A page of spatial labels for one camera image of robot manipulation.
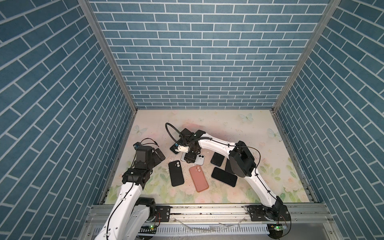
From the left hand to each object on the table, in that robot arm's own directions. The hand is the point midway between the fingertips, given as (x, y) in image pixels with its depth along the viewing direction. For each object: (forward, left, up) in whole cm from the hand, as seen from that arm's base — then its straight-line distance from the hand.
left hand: (156, 154), depth 81 cm
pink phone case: (-9, -24, -13) cm, 28 cm away
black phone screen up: (+6, -8, -4) cm, 11 cm away
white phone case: (+2, -24, -12) cm, 27 cm away
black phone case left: (-6, -10, -12) cm, 17 cm away
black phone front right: (-9, -38, -10) cm, 41 cm away
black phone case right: (-15, -36, +20) cm, 44 cm away
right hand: (+6, -17, -12) cm, 22 cm away
